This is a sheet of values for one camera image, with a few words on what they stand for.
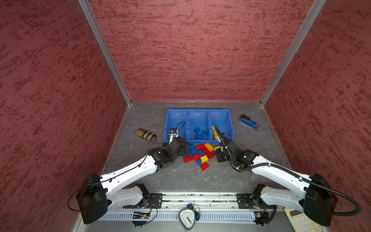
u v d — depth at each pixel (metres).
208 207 0.73
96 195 0.39
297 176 0.45
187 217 0.67
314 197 0.39
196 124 1.07
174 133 0.69
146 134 0.97
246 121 1.07
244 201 0.74
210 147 0.93
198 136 0.98
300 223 0.67
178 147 0.59
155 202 0.74
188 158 0.89
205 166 0.85
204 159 0.87
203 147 0.92
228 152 0.61
